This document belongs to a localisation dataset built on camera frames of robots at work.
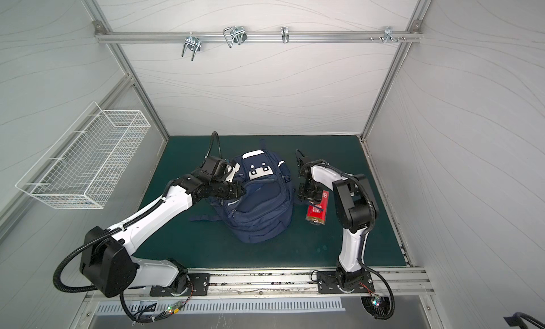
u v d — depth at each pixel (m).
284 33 0.78
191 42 0.78
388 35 0.76
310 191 0.83
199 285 0.73
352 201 0.52
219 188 0.67
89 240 0.42
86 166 0.69
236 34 0.77
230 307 0.70
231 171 0.68
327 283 0.73
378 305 0.72
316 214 0.91
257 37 0.78
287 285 0.75
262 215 0.79
